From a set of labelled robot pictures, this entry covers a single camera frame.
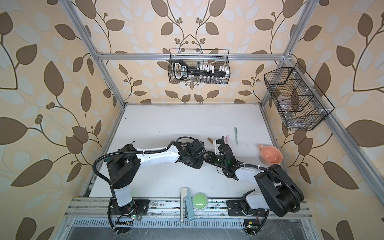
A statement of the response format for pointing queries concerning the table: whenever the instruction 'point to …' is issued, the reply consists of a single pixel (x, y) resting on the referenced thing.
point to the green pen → (235, 130)
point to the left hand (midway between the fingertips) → (203, 165)
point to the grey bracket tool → (190, 212)
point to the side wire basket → (300, 102)
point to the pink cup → (270, 154)
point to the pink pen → (227, 138)
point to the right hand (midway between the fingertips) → (203, 157)
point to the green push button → (199, 201)
